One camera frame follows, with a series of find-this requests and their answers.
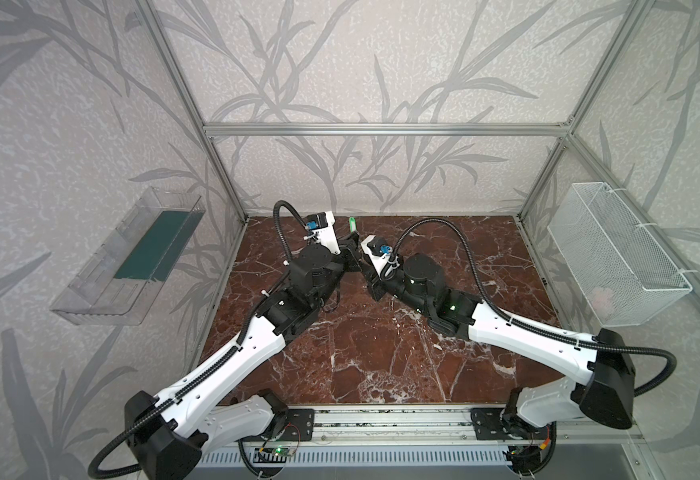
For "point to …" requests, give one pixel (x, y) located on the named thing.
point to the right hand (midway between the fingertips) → (361, 247)
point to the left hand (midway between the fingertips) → (365, 226)
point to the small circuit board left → (288, 452)
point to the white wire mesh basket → (624, 277)
